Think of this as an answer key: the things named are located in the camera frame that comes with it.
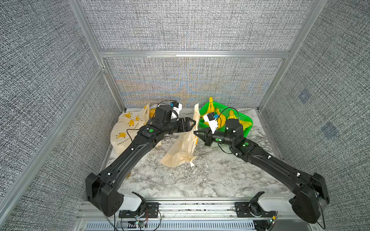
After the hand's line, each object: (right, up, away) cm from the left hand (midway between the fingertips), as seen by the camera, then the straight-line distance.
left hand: (194, 122), depth 71 cm
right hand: (0, -3, -2) cm, 4 cm away
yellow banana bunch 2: (+36, -2, +25) cm, 44 cm away
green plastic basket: (+25, +6, +39) cm, 47 cm away
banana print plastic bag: (-5, -13, +10) cm, 18 cm away
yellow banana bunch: (+16, +10, +39) cm, 44 cm away
